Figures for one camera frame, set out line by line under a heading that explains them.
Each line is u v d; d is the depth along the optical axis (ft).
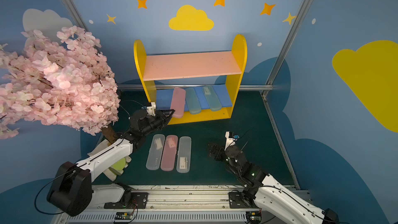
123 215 2.35
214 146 2.21
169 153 2.97
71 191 1.34
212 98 3.25
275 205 1.89
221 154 2.20
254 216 2.40
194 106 3.09
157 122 2.33
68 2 2.45
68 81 1.33
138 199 2.46
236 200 2.44
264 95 4.17
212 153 2.22
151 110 2.45
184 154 2.92
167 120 2.39
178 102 2.87
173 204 2.42
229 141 2.25
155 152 2.96
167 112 2.56
